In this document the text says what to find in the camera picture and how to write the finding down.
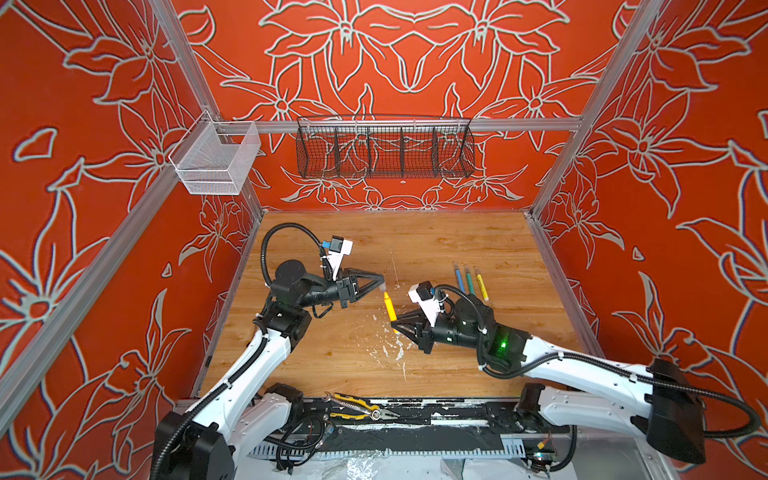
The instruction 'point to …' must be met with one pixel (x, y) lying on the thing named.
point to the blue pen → (456, 267)
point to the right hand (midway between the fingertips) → (391, 323)
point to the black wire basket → (386, 146)
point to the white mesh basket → (212, 157)
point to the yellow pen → (482, 285)
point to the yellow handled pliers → (371, 411)
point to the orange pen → (391, 310)
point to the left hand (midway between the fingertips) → (380, 282)
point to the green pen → (469, 280)
